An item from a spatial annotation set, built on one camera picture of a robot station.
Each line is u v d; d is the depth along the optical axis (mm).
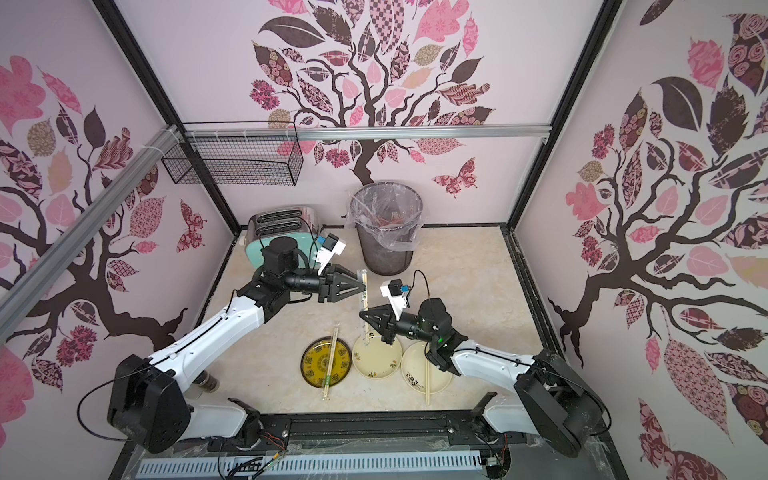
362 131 931
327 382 795
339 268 683
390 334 666
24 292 510
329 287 621
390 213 1067
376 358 852
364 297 700
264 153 947
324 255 639
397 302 666
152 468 696
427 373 812
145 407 400
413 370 835
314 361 854
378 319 723
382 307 706
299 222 976
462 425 741
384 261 977
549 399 422
